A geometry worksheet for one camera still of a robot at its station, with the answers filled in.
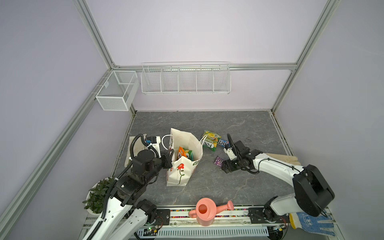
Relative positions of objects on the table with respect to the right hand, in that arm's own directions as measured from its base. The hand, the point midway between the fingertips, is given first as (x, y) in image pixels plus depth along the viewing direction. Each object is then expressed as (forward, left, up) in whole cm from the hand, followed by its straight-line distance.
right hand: (228, 166), depth 88 cm
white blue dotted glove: (-27, -33, -3) cm, 42 cm away
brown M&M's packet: (+4, +5, -1) cm, 6 cm away
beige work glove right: (+6, -37, -3) cm, 38 cm away
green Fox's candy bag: (+18, +11, +1) cm, 21 cm away
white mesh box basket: (+45, +73, +22) cm, 88 cm away
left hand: (-4, +29, +23) cm, 37 cm away
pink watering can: (-24, +14, +8) cm, 29 cm away
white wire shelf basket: (+50, +14, +28) cm, 59 cm away
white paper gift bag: (-10, +27, +12) cm, 31 cm away
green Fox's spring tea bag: (+2, +23, +12) cm, 26 cm away
